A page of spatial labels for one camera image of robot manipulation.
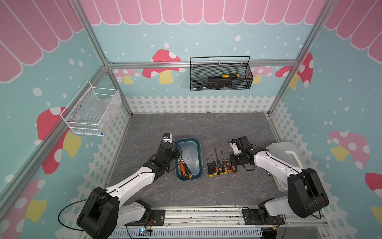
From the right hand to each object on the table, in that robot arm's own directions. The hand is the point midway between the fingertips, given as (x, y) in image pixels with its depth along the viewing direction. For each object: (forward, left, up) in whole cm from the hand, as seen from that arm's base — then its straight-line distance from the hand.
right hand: (232, 159), depth 90 cm
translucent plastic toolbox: (0, -30, +8) cm, 31 cm away
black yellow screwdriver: (-4, +14, -4) cm, 15 cm away
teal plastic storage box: (+4, +25, +2) cm, 25 cm away
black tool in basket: (+34, +8, +32) cm, 47 cm away
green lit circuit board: (-36, +49, -6) cm, 60 cm away
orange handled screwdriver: (-5, +30, 0) cm, 31 cm away
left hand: (+4, +33, +8) cm, 35 cm away
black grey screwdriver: (-6, +27, -1) cm, 28 cm away
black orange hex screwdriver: (-5, 0, 0) cm, 5 cm away
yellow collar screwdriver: (-1, +7, -4) cm, 9 cm away
